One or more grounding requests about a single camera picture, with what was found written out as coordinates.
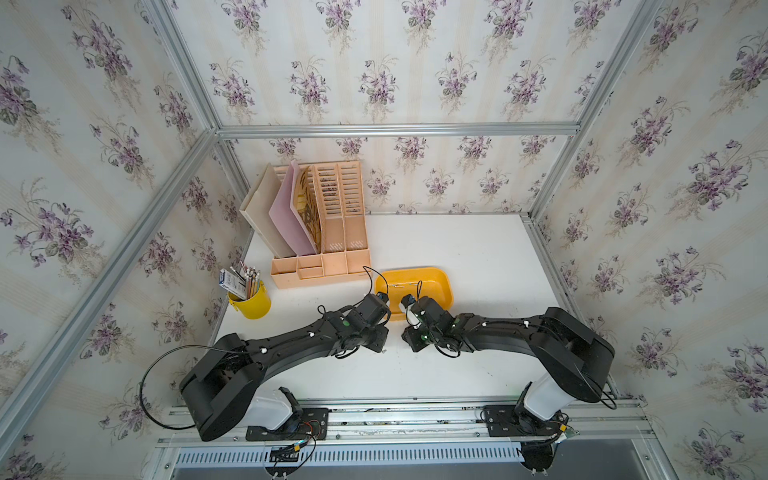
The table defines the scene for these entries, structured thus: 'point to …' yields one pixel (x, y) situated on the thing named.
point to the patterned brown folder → (307, 206)
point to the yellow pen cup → (255, 307)
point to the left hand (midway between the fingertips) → (385, 338)
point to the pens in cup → (245, 285)
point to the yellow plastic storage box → (391, 285)
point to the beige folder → (257, 204)
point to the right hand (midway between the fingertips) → (407, 336)
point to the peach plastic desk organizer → (345, 259)
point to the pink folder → (283, 212)
